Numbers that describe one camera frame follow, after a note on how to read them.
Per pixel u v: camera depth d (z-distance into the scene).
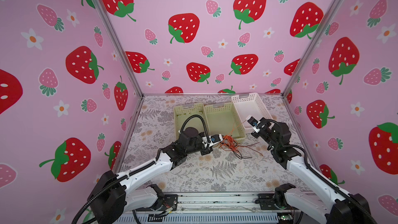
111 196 0.40
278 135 0.57
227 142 0.79
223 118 1.12
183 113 1.08
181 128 0.59
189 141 0.59
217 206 0.73
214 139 0.62
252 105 1.13
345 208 0.39
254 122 0.65
